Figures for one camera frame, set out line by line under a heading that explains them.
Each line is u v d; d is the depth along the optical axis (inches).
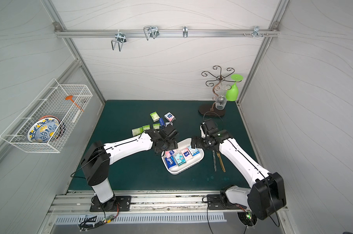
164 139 25.0
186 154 34.7
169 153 33.2
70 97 31.3
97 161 17.6
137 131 38.9
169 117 42.4
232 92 36.6
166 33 30.6
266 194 15.5
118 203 28.8
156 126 39.9
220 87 38.7
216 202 28.8
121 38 30.8
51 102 27.7
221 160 34.9
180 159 33.9
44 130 24.5
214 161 34.7
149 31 30.3
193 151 35.6
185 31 28.4
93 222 27.8
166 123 40.8
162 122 40.2
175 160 33.9
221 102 36.2
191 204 29.5
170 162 33.7
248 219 28.2
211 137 23.3
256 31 30.1
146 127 39.9
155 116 42.4
